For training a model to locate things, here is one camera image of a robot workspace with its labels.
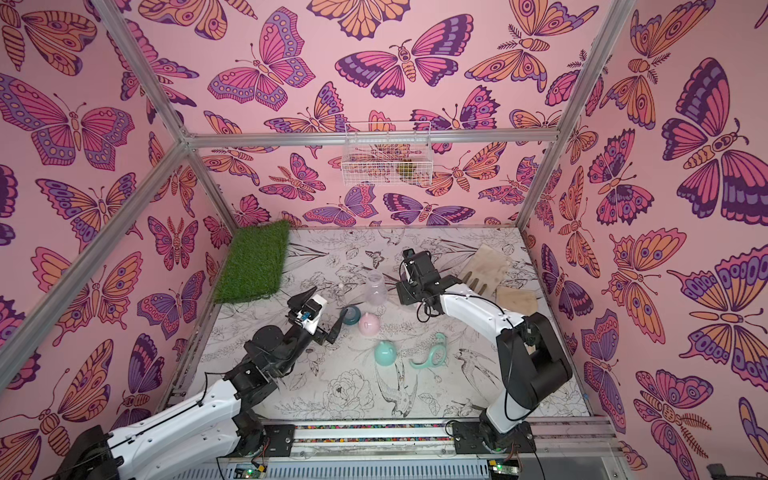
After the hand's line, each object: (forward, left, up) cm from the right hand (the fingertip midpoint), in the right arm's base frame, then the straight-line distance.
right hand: (413, 283), depth 91 cm
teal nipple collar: (-6, +19, -10) cm, 22 cm away
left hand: (-13, +21, +12) cm, 28 cm away
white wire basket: (+34, +9, +23) cm, 42 cm away
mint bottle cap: (-19, +8, -8) cm, 22 cm away
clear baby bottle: (+1, +12, -6) cm, 13 cm away
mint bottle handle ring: (-21, -5, -7) cm, 23 cm away
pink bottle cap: (-11, +13, -7) cm, 18 cm away
